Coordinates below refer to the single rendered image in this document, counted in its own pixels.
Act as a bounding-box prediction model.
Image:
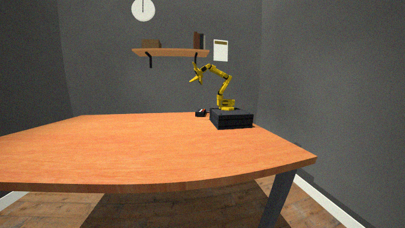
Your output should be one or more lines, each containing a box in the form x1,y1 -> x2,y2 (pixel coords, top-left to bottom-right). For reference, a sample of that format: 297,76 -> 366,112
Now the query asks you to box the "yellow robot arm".
200,64 -> 234,111

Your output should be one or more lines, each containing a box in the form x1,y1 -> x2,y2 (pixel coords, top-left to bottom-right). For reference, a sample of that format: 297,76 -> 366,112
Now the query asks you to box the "black power strip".
195,109 -> 210,117

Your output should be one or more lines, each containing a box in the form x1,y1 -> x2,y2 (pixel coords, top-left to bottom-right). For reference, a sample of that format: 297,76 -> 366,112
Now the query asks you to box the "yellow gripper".
190,62 -> 203,85

